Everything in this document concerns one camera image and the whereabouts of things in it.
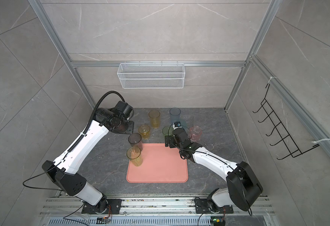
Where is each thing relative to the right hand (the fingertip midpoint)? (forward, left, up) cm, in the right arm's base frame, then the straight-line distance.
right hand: (172, 135), depth 87 cm
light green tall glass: (-6, +26, -12) cm, 29 cm away
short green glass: (+10, +3, -10) cm, 14 cm away
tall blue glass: (+21, -3, -2) cm, 21 cm away
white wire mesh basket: (+42, +14, +16) cm, 47 cm away
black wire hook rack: (-15, -54, +16) cm, 58 cm away
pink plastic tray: (-13, +8, -14) cm, 20 cm away
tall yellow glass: (+20, +12, -4) cm, 24 cm away
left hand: (-2, +24, +13) cm, 27 cm away
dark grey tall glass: (-4, +22, +2) cm, 23 cm away
